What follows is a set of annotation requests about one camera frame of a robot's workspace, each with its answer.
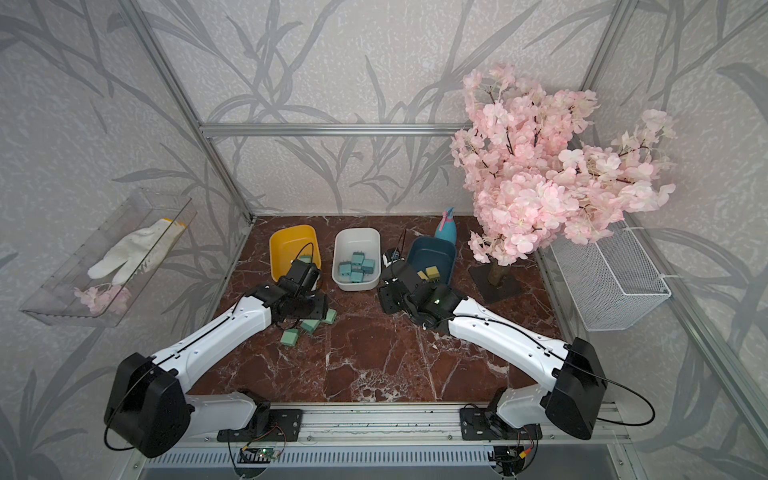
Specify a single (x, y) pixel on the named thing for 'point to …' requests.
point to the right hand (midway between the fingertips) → (388, 286)
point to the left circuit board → (262, 455)
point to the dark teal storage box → (430, 251)
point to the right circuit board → (511, 457)
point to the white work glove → (139, 251)
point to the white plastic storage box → (348, 241)
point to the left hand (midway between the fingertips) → (321, 307)
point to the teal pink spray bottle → (446, 226)
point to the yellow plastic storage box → (286, 245)
